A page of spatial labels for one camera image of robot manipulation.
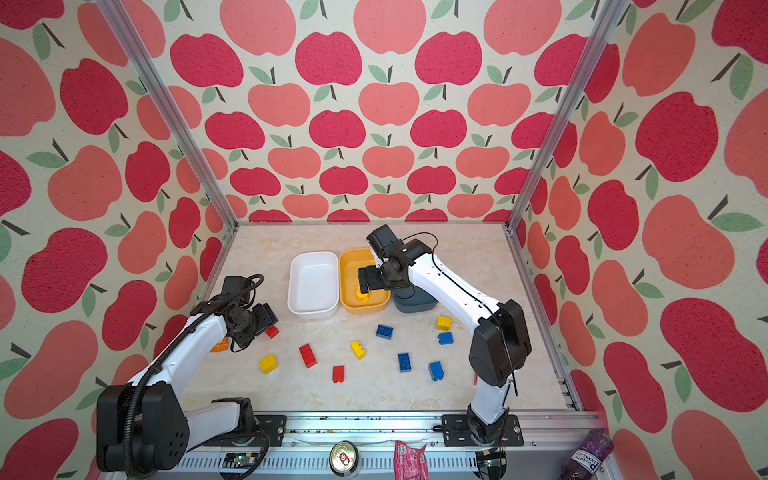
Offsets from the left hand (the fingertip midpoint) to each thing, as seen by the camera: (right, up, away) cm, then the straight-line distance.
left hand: (272, 325), depth 86 cm
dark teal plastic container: (+40, +10, -15) cm, 44 cm away
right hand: (+32, +13, -2) cm, 34 cm away
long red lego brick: (+10, -9, 0) cm, 14 cm away
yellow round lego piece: (+26, +6, +12) cm, 29 cm away
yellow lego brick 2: (+25, -7, 0) cm, 26 cm away
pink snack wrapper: (+39, -28, -18) cm, 51 cm away
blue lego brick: (+33, -3, +4) cm, 33 cm away
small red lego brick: (+20, -13, -4) cm, 24 cm away
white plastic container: (+8, +10, +15) cm, 20 cm away
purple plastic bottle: (+79, -25, -20) cm, 85 cm away
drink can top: (+25, -22, -25) cm, 41 cm away
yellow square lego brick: (+52, -1, +5) cm, 52 cm away
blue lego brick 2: (+39, -10, -3) cm, 40 cm away
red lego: (-1, -3, +4) cm, 5 cm away
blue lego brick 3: (+48, -12, -4) cm, 49 cm away
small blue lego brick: (+52, -5, +4) cm, 52 cm away
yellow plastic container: (+21, +19, +20) cm, 35 cm away
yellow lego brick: (0, -10, -3) cm, 11 cm away
